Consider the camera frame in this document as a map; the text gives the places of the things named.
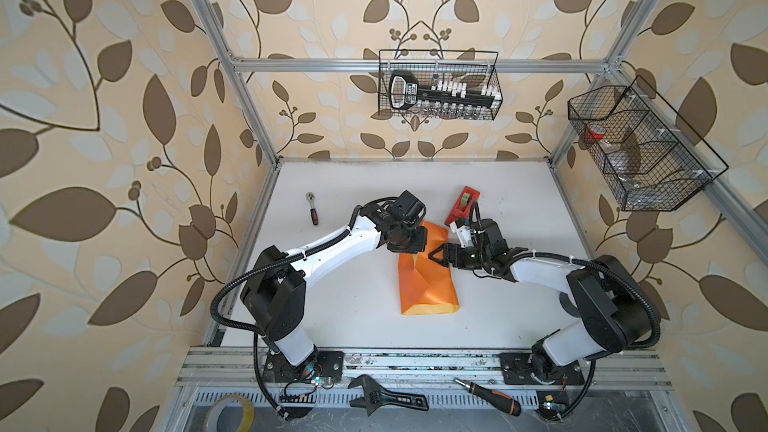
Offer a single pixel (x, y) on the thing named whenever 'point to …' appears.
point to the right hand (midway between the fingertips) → (439, 260)
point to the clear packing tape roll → (211, 420)
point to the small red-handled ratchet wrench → (310, 196)
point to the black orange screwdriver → (500, 400)
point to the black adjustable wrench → (375, 394)
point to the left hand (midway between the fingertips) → (428, 245)
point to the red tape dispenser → (463, 206)
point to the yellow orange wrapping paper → (426, 285)
